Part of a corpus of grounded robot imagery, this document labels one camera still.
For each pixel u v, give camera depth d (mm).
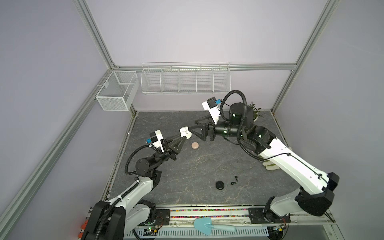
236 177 868
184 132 618
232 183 844
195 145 993
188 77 988
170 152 591
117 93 964
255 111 1017
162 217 738
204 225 708
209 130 505
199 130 512
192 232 707
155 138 560
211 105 509
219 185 826
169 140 620
